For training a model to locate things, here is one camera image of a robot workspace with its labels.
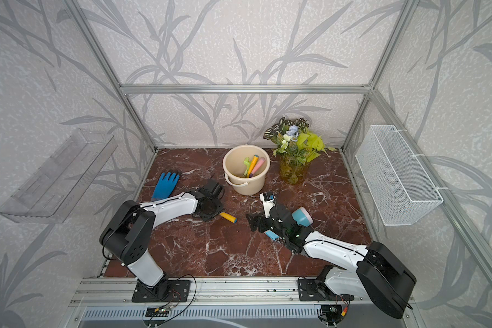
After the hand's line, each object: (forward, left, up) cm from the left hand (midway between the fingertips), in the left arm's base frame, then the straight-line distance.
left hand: (221, 210), depth 94 cm
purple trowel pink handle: (+17, -17, +11) cm, 26 cm away
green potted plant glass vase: (+23, -35, +20) cm, 46 cm away
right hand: (-5, -16, +10) cm, 19 cm away
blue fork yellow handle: (-4, -5, 0) cm, 6 cm away
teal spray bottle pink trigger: (-6, -35, +9) cm, 37 cm away
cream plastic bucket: (+22, -5, +4) cm, 23 cm away
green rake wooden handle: (+23, -12, +6) cm, 27 cm away
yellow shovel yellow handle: (+21, -15, +11) cm, 28 cm away
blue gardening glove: (+14, +30, 0) cm, 33 cm away
